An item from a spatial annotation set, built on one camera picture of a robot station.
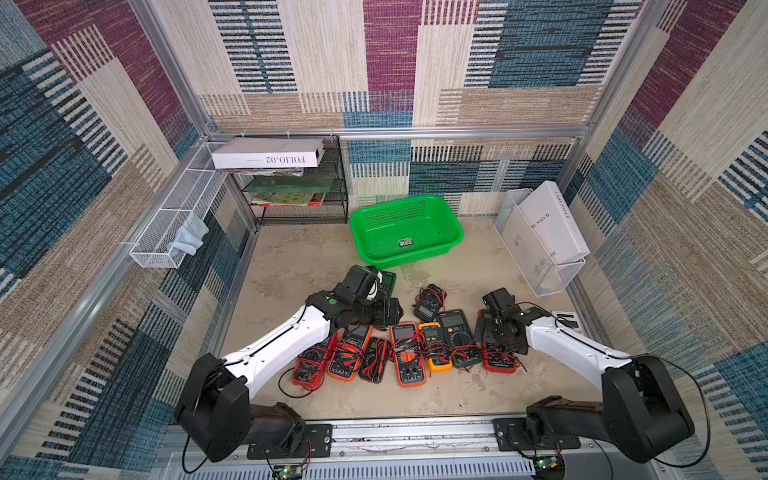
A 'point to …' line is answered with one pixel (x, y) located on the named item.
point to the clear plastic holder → (532, 261)
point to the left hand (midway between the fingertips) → (389, 311)
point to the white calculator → (567, 320)
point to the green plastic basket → (405, 231)
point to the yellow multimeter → (437, 349)
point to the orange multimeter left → (347, 352)
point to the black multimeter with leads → (375, 360)
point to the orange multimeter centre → (406, 347)
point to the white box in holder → (554, 223)
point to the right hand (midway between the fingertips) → (492, 333)
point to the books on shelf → (307, 190)
